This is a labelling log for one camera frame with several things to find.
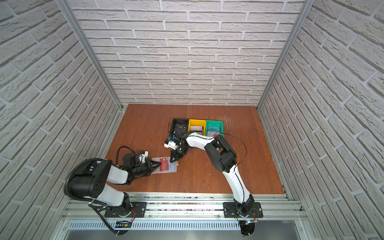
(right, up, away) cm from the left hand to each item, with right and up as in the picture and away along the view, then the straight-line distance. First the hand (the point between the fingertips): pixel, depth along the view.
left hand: (162, 161), depth 89 cm
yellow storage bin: (+21, +24, +12) cm, 34 cm away
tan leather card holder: (+6, -3, -1) cm, 7 cm away
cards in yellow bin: (+22, +19, +14) cm, 32 cm away
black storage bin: (+9, +21, +18) cm, 29 cm away
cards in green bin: (+33, +18, +15) cm, 40 cm away
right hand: (+7, 0, +3) cm, 8 cm away
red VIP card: (+1, -3, -1) cm, 3 cm away
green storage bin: (+34, +24, +14) cm, 44 cm away
